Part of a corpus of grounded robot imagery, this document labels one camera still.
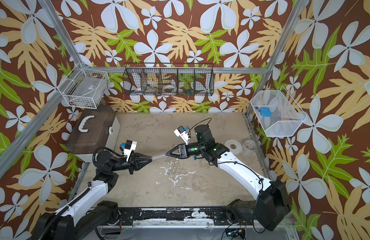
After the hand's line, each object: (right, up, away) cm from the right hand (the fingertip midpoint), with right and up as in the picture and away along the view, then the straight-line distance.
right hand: (169, 154), depth 68 cm
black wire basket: (-3, +44, +29) cm, 53 cm away
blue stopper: (+14, -8, +27) cm, 32 cm away
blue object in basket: (+55, +22, +18) cm, 62 cm away
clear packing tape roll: (+52, 0, +33) cm, 62 cm away
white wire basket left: (-52, +36, +19) cm, 66 cm away
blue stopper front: (-2, 0, +1) cm, 2 cm away
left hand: (-9, -3, +2) cm, 9 cm away
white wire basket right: (+61, +19, +16) cm, 66 cm away
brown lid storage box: (-52, +12, +27) cm, 60 cm away
